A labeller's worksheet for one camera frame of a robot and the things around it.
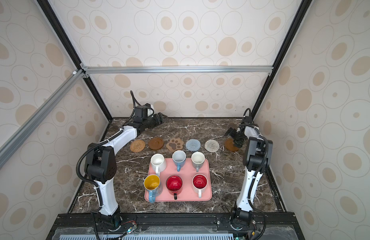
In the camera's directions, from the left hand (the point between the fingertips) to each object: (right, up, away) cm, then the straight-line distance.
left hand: (167, 114), depth 91 cm
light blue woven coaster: (+16, -20, +12) cm, 28 cm away
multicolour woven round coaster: (+29, -20, +12) cm, 38 cm away
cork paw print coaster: (+3, -19, +12) cm, 23 cm away
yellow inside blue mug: (-7, -39, -8) cm, 40 cm away
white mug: (-4, -29, -6) cm, 29 cm away
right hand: (+42, -15, +13) cm, 47 cm away
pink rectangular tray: (+12, -41, -6) cm, 43 cm away
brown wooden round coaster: (+41, -20, +12) cm, 47 cm away
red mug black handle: (+5, -41, -6) cm, 41 cm away
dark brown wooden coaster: (-10, -19, +12) cm, 24 cm away
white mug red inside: (+19, -40, -6) cm, 45 cm away
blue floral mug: (+7, -26, 0) cm, 27 cm away
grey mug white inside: (+19, -27, 0) cm, 33 cm away
